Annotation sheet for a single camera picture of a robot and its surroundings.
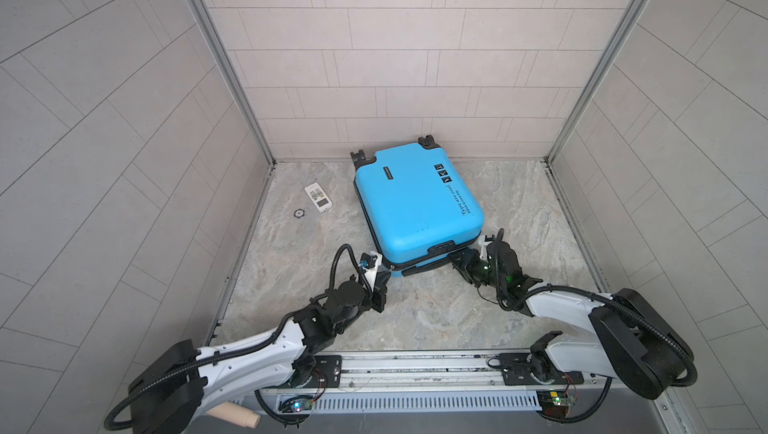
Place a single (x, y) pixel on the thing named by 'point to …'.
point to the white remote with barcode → (319, 198)
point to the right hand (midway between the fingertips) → (446, 260)
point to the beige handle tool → (235, 414)
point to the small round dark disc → (299, 213)
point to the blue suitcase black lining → (419, 208)
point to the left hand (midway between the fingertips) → (398, 275)
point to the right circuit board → (555, 402)
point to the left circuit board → (296, 404)
